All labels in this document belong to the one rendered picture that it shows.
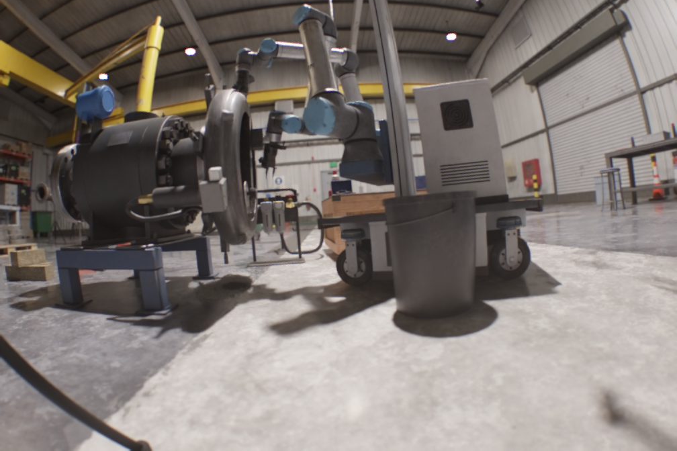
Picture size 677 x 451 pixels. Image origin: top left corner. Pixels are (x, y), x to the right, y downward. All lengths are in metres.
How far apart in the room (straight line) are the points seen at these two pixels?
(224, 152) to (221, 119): 0.13
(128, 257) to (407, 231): 1.01
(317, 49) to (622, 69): 8.54
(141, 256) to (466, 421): 1.11
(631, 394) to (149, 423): 0.79
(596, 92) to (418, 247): 9.13
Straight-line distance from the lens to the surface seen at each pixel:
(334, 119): 1.14
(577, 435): 0.50
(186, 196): 1.06
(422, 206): 0.81
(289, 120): 1.42
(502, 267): 1.26
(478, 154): 1.21
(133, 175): 1.35
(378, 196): 2.14
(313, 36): 1.42
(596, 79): 9.70
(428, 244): 0.83
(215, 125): 1.15
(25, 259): 2.42
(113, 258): 1.27
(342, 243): 2.08
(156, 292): 1.19
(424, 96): 1.28
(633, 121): 8.90
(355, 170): 1.21
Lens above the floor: 0.33
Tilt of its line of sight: 3 degrees up
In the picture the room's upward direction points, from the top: 4 degrees counter-clockwise
